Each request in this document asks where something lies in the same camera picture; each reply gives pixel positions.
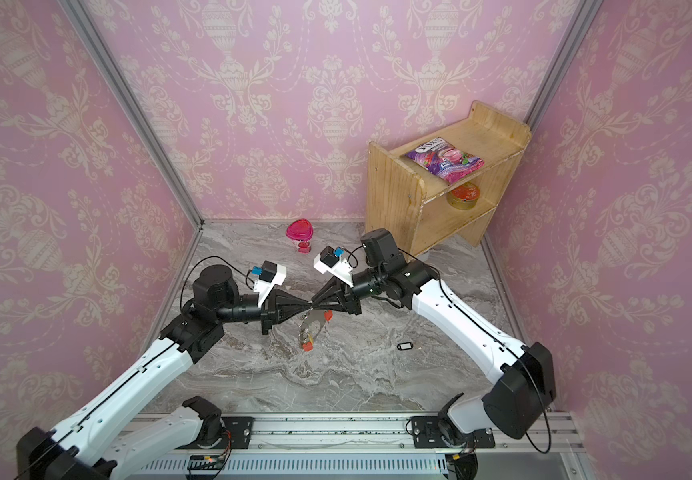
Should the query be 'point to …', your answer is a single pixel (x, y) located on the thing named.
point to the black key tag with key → (405, 346)
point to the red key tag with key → (307, 346)
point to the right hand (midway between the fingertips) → (318, 301)
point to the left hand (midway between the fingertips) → (307, 310)
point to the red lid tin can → (464, 197)
